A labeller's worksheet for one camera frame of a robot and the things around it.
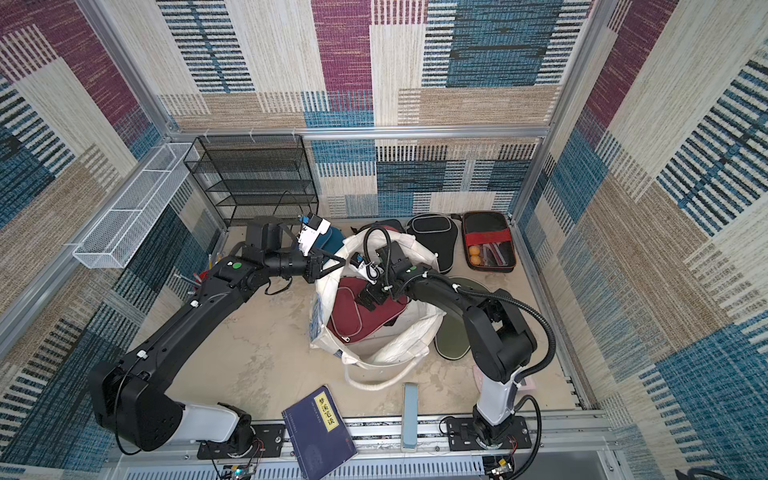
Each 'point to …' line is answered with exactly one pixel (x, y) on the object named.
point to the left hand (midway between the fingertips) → (345, 262)
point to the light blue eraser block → (410, 415)
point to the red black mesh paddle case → (489, 244)
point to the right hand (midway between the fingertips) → (373, 288)
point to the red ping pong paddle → (389, 224)
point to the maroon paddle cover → (350, 318)
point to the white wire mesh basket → (113, 242)
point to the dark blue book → (318, 434)
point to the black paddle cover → (439, 232)
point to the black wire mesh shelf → (256, 176)
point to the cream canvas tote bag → (385, 358)
